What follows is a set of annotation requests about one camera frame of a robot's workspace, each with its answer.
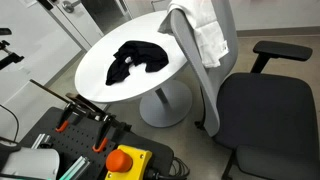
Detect silver door handle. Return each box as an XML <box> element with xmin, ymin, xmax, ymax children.
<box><xmin>61</xmin><ymin>0</ymin><xmax>82</xmax><ymax>14</ymax></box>

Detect grey office chair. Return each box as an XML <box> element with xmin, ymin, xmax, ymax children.
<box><xmin>169</xmin><ymin>0</ymin><xmax>320</xmax><ymax>180</ymax></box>

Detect short aluminium extrusion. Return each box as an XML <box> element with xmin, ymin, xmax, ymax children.
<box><xmin>30</xmin><ymin>133</ymin><xmax>53</xmax><ymax>150</ymax></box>

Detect grey table pedestal base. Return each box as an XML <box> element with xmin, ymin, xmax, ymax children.
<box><xmin>139</xmin><ymin>79</ymin><xmax>194</xmax><ymax>129</ymax></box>

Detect dark brown wooden slat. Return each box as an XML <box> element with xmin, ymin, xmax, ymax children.
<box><xmin>29</xmin><ymin>79</ymin><xmax>108</xmax><ymax>116</ymax></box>

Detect long aluminium extrusion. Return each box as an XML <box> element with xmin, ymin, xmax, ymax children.
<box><xmin>59</xmin><ymin>155</ymin><xmax>91</xmax><ymax>180</ymax></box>

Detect black perforated mounting board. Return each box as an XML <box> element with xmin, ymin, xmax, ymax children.
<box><xmin>19</xmin><ymin>106</ymin><xmax>175</xmax><ymax>180</ymax></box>

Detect black clamp orange handle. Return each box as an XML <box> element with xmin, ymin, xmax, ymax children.
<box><xmin>92</xmin><ymin>114</ymin><xmax>133</xmax><ymax>154</ymax></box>
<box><xmin>54</xmin><ymin>101</ymin><xmax>88</xmax><ymax>133</ymax></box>

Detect white cloth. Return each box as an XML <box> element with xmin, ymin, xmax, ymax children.
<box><xmin>157</xmin><ymin>0</ymin><xmax>230</xmax><ymax>69</ymax></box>

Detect yellow emergency stop box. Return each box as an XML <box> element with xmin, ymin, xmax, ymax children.
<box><xmin>104</xmin><ymin>144</ymin><xmax>153</xmax><ymax>180</ymax></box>

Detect black emergency stop cable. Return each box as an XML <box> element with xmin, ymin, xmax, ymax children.
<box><xmin>143</xmin><ymin>156</ymin><xmax>191</xmax><ymax>180</ymax></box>

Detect black cloth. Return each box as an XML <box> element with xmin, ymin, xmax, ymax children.
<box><xmin>105</xmin><ymin>40</ymin><xmax>170</xmax><ymax>86</ymax></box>

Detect thin black cable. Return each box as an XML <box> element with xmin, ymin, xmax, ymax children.
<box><xmin>0</xmin><ymin>104</ymin><xmax>20</xmax><ymax>142</ymax></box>

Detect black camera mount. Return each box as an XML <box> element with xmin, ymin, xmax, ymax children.
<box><xmin>0</xmin><ymin>27</ymin><xmax>25</xmax><ymax>71</ymax></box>

